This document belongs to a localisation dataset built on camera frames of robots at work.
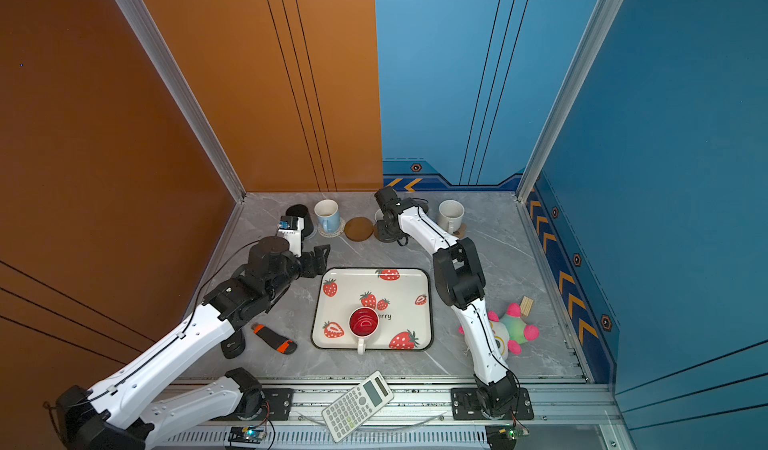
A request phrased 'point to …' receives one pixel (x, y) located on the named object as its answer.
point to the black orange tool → (274, 339)
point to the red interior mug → (363, 322)
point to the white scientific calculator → (357, 405)
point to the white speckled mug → (450, 214)
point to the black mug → (301, 211)
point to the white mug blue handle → (328, 215)
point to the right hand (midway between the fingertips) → (387, 234)
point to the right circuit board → (504, 437)
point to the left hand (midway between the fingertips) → (318, 244)
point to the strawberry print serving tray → (401, 298)
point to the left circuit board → (247, 434)
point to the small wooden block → (526, 306)
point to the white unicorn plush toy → (510, 330)
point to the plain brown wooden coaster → (359, 229)
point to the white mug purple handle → (378, 215)
